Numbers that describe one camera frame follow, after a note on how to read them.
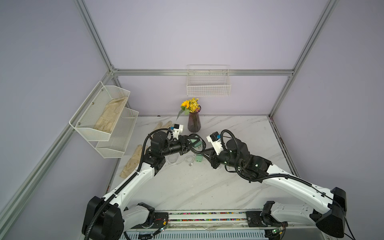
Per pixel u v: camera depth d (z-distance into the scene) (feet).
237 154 1.62
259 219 2.40
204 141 2.30
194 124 3.52
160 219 2.40
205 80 3.14
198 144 2.26
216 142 1.95
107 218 1.30
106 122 2.50
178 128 2.30
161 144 1.89
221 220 2.45
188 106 3.02
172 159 3.12
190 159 3.16
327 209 1.30
